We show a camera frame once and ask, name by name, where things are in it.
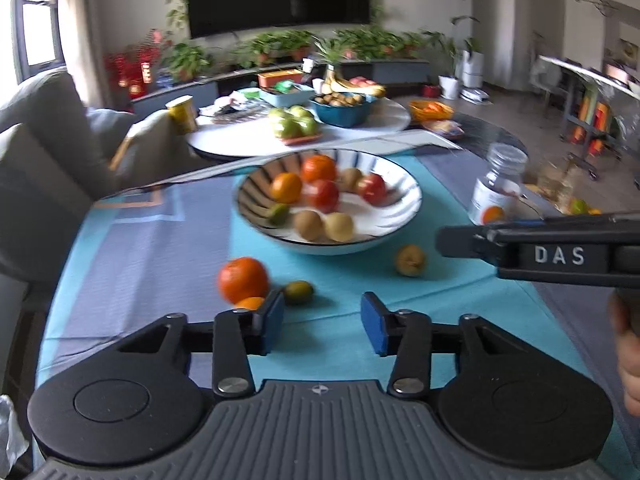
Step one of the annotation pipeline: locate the white plastic bag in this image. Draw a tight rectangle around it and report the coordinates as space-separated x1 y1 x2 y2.
0 394 29 468

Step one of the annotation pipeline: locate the dining table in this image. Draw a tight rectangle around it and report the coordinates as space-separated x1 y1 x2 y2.
536 54 640 181

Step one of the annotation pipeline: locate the dark round table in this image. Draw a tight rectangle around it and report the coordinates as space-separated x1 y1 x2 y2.
449 112 532 162

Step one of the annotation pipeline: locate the glass plate with scraps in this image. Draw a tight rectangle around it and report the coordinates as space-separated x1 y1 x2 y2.
210 97 273 126

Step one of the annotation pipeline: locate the beige cushion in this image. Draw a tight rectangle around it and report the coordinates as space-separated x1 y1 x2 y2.
107 109 202 177

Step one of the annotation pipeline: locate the snack bag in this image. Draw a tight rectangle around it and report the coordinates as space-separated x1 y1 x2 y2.
420 120 466 140

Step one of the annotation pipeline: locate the light blue tray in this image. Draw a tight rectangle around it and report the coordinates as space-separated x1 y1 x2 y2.
260 81 317 109

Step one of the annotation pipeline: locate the red ornament plant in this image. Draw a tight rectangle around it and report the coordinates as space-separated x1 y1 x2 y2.
104 34 169 102

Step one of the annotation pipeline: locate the blue patterned tablecloth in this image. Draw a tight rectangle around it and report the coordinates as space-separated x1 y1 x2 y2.
35 152 640 480

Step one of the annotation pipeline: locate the white round coffee table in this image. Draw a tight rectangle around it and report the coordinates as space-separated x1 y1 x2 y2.
186 94 412 159

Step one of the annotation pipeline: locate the tall plant in white pot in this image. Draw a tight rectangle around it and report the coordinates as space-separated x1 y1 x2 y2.
424 14 484 100

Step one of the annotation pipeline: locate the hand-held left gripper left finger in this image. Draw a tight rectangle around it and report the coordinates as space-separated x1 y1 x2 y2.
116 290 286 400

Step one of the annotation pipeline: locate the red plum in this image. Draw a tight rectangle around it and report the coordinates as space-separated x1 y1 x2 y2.
306 179 341 213

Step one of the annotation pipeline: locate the orange basket of tangerines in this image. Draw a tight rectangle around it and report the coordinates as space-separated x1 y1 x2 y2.
409 100 455 122

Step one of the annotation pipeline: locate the person's right hand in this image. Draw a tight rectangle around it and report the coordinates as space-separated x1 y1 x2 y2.
608 291 640 417

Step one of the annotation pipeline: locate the spider plant in vase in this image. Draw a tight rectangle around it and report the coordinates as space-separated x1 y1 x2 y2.
312 37 352 79

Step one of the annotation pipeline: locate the blue bowl of nuts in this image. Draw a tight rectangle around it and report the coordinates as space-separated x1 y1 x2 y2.
309 92 379 128

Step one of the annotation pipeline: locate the red apple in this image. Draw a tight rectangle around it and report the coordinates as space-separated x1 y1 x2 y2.
356 173 388 206

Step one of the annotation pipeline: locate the bunch of bananas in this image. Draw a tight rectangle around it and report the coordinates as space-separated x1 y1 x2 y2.
324 75 387 99

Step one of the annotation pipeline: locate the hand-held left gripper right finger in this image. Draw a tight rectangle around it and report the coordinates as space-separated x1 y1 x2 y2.
361 291 523 400

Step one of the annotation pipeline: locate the clear glass container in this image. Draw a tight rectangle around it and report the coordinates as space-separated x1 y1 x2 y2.
536 159 603 217

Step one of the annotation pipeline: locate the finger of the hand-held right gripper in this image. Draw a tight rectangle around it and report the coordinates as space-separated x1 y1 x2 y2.
435 223 502 262

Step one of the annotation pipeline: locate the grey sofa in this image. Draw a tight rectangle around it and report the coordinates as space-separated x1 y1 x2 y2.
0 67 138 286

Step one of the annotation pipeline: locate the glass jar with orange label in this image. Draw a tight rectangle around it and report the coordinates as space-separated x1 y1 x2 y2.
468 143 529 226

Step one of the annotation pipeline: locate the potted green plant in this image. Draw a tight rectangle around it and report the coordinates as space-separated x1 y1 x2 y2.
282 29 316 63
402 31 431 59
240 31 286 67
162 41 211 84
380 30 406 58
335 27 382 61

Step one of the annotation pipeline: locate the dark television cabinet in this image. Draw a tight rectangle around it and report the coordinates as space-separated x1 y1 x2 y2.
130 58 431 117

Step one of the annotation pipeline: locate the beige curtain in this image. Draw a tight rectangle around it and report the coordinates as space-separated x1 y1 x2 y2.
56 0 107 108

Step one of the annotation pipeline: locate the white blue-striped bowl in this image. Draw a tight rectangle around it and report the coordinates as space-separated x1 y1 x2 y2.
236 149 423 256

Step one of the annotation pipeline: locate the yellow canister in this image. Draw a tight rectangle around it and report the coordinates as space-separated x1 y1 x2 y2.
166 95 200 135

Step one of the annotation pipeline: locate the dark framed window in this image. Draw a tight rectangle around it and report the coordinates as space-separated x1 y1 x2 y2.
12 0 67 83

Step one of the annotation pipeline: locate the orange rectangular box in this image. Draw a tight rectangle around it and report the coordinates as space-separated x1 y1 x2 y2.
257 69 305 87

